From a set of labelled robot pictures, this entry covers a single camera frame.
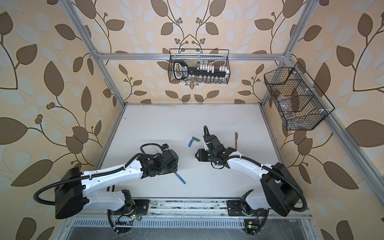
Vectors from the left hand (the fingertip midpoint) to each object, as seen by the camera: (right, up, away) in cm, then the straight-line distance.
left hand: (178, 166), depth 80 cm
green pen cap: (+9, +12, +19) cm, 25 cm away
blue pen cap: (+6, +10, +19) cm, 22 cm away
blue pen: (+1, -8, +5) cm, 9 cm away
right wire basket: (+62, +33, -7) cm, 71 cm away
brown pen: (+36, +12, +20) cm, 43 cm away
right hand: (+11, +4, +5) cm, 12 cm away
